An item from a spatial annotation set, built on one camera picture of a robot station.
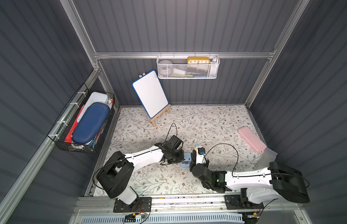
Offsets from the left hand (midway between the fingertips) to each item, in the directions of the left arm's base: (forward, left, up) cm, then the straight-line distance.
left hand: (184, 160), depth 84 cm
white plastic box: (+25, +51, +30) cm, 64 cm away
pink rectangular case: (+24, -47, -5) cm, 53 cm away
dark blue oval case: (+8, +47, +28) cm, 55 cm away
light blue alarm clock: (+1, -2, -1) cm, 3 cm away
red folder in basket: (0, +56, +26) cm, 62 cm away
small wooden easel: (+41, +13, +3) cm, 44 cm away
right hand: (+1, -5, +8) cm, 9 cm away
